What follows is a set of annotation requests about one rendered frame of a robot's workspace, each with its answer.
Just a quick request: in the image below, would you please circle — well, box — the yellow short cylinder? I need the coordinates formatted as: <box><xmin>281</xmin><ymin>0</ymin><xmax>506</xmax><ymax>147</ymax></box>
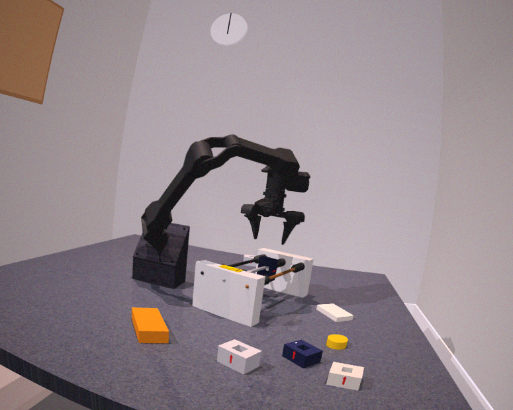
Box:
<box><xmin>326</xmin><ymin>335</ymin><xmax>348</xmax><ymax>350</ymax></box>

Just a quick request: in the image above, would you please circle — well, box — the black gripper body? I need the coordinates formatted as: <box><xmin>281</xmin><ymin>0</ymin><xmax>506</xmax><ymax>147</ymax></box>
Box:
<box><xmin>241</xmin><ymin>188</ymin><xmax>304</xmax><ymax>224</ymax></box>

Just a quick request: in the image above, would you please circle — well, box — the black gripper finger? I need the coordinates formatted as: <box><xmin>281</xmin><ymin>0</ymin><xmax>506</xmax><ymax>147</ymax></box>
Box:
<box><xmin>282</xmin><ymin>222</ymin><xmax>300</xmax><ymax>245</ymax></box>
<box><xmin>244</xmin><ymin>215</ymin><xmax>261</xmax><ymax>239</ymax></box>

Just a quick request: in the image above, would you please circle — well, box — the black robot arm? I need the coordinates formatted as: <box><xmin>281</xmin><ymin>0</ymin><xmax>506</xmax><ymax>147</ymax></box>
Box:
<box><xmin>141</xmin><ymin>134</ymin><xmax>310</xmax><ymax>250</ymax></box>

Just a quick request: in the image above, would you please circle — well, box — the orange rectangular block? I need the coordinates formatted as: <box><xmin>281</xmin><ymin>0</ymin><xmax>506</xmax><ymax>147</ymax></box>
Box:
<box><xmin>132</xmin><ymin>307</ymin><xmax>169</xmax><ymax>344</ymax></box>

